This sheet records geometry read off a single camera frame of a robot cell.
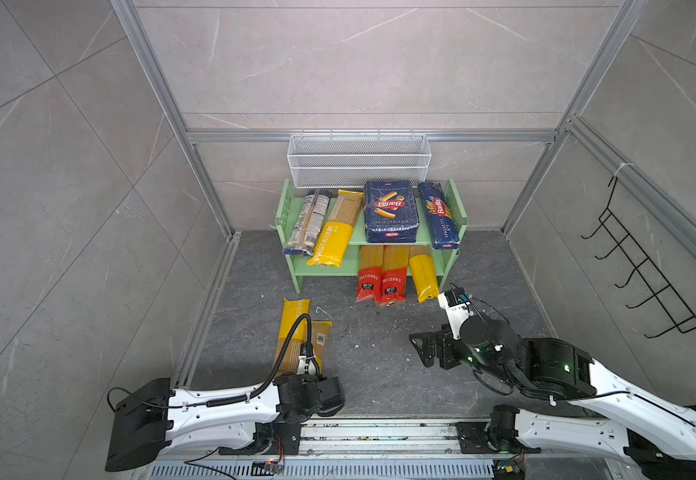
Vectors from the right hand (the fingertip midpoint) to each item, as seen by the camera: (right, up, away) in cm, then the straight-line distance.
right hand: (429, 335), depth 63 cm
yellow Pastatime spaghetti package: (-22, +22, +16) cm, 35 cm away
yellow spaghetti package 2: (-37, -1, +33) cm, 49 cm away
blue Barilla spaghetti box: (+8, +26, +17) cm, 32 cm away
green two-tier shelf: (-3, +18, +30) cm, 35 cm away
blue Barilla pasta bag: (-6, +29, +17) cm, 34 cm away
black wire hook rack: (+50, +5, -5) cm, 50 cm away
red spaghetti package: (-11, +13, +25) cm, 30 cm away
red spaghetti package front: (-5, +9, +22) cm, 24 cm away
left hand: (-25, -17, +18) cm, 35 cm away
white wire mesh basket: (-18, +50, +38) cm, 65 cm away
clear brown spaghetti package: (-29, +26, +18) cm, 43 cm away
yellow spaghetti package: (+5, +11, +24) cm, 27 cm away
